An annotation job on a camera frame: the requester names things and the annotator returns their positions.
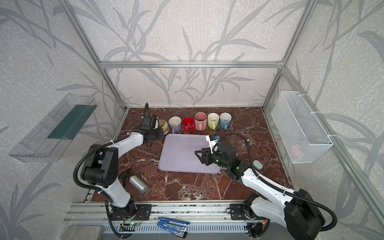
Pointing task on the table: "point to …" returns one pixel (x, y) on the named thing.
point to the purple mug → (175, 123)
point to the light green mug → (213, 120)
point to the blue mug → (225, 120)
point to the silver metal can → (138, 184)
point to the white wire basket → (302, 134)
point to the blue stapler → (176, 227)
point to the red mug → (188, 123)
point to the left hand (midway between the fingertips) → (162, 127)
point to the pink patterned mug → (200, 119)
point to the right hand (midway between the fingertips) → (198, 147)
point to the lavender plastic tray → (177, 153)
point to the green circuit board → (134, 224)
